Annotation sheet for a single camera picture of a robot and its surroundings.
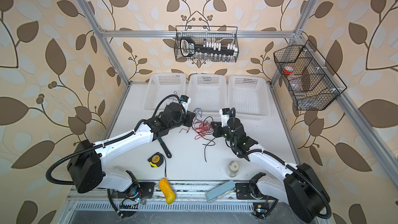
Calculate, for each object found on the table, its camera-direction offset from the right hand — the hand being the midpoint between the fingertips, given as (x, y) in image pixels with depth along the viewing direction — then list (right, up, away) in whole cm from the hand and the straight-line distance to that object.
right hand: (211, 124), depth 82 cm
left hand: (-8, +6, -3) cm, 10 cm away
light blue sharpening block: (+4, -29, -11) cm, 31 cm away
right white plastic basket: (+29, +16, +32) cm, 46 cm away
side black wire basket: (+48, +21, -8) cm, 53 cm away
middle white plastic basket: (-1, +18, +34) cm, 38 cm away
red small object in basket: (+40, +28, 0) cm, 49 cm away
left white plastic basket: (-39, +24, +35) cm, 57 cm away
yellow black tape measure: (-29, -19, -1) cm, 35 cm away
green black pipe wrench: (-27, -15, +7) cm, 31 cm away
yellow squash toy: (-22, -29, -10) cm, 38 cm away
